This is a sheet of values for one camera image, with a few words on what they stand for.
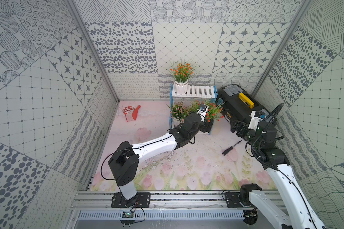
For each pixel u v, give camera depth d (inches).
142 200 29.3
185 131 23.8
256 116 24.4
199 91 34.7
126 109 44.5
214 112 26.9
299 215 15.3
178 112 36.6
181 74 30.1
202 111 25.9
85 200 29.5
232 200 29.1
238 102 38.6
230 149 36.5
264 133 20.0
